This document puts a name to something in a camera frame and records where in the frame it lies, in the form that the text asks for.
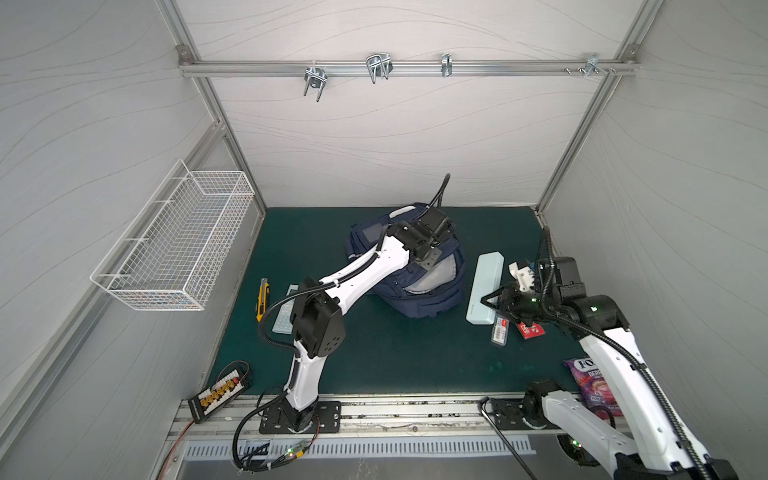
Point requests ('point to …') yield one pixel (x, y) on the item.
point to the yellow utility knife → (262, 299)
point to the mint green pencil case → (488, 276)
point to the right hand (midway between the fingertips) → (490, 294)
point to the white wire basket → (171, 252)
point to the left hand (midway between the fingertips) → (428, 247)
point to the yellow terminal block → (217, 396)
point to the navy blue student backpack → (414, 290)
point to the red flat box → (529, 332)
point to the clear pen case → (500, 331)
